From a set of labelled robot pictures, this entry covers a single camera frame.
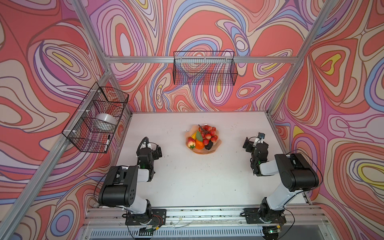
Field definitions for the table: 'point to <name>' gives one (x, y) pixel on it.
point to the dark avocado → (210, 144)
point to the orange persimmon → (199, 144)
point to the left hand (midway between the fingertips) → (152, 145)
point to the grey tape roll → (105, 122)
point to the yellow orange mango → (194, 136)
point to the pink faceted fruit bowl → (190, 130)
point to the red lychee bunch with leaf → (206, 133)
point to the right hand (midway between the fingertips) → (254, 141)
